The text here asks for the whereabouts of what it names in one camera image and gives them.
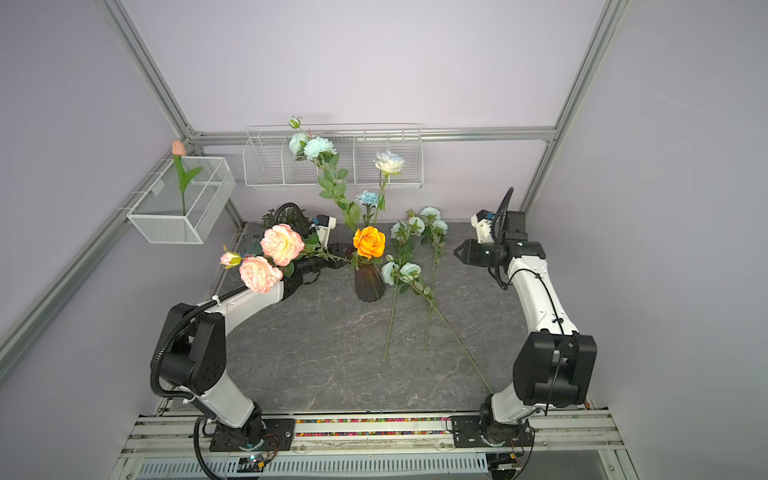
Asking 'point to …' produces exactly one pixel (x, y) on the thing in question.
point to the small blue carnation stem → (369, 199)
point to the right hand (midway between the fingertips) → (458, 251)
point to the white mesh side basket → (158, 213)
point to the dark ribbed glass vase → (369, 285)
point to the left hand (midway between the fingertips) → (359, 249)
